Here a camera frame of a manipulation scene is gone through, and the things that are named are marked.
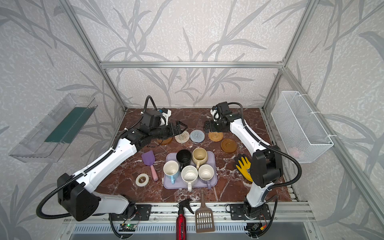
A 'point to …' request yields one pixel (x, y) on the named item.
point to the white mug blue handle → (171, 169)
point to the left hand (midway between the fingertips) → (185, 125)
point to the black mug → (184, 157)
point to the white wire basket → (300, 142)
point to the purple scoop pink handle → (148, 158)
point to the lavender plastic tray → (178, 181)
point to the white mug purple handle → (206, 173)
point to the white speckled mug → (189, 175)
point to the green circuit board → (127, 227)
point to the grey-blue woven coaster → (197, 136)
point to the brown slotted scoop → (204, 217)
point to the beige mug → (199, 156)
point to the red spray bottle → (181, 223)
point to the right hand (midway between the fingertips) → (211, 123)
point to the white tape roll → (146, 182)
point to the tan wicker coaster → (215, 136)
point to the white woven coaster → (183, 137)
